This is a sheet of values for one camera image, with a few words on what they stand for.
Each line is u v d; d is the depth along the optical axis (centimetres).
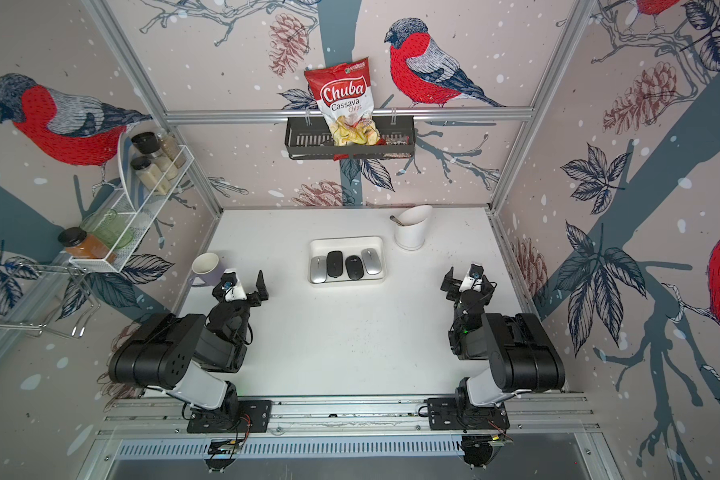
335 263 101
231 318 68
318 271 101
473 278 76
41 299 57
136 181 78
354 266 101
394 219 102
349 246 106
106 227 69
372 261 102
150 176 76
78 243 59
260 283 83
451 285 82
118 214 67
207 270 92
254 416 73
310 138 95
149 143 80
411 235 103
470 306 68
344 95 80
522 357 45
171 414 75
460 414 67
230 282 73
